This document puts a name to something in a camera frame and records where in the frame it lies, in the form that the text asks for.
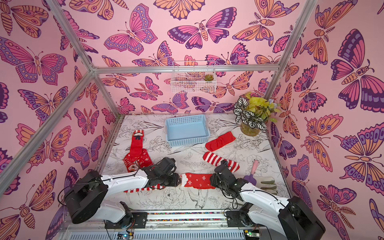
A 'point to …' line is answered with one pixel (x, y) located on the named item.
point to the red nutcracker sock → (137, 142)
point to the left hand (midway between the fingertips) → (181, 181)
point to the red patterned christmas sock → (144, 160)
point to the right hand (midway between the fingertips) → (211, 177)
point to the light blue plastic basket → (186, 130)
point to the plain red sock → (222, 140)
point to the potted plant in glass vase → (252, 114)
